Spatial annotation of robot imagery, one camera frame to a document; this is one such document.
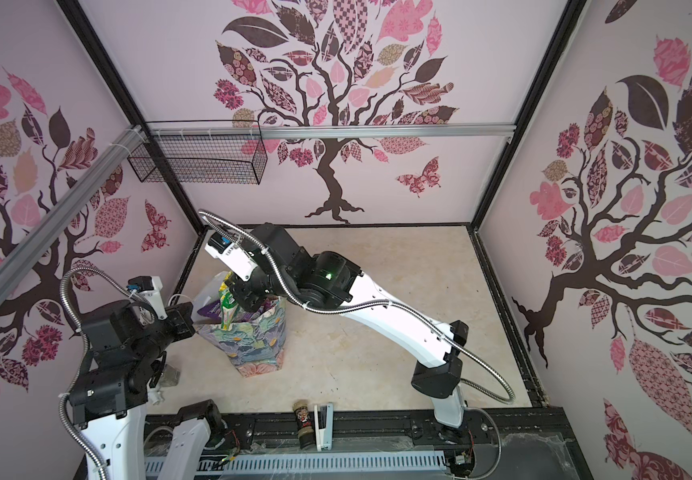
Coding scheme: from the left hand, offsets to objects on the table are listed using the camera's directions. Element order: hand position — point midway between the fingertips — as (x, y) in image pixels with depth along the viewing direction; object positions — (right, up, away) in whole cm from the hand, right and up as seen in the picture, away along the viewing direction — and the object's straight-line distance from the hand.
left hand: (193, 310), depth 66 cm
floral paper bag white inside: (+13, -9, +5) cm, 16 cm away
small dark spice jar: (+24, -29, +6) cm, 38 cm away
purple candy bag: (0, -2, +8) cm, 8 cm away
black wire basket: (-4, +46, +29) cm, 54 cm away
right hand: (+12, +8, -10) cm, 18 cm away
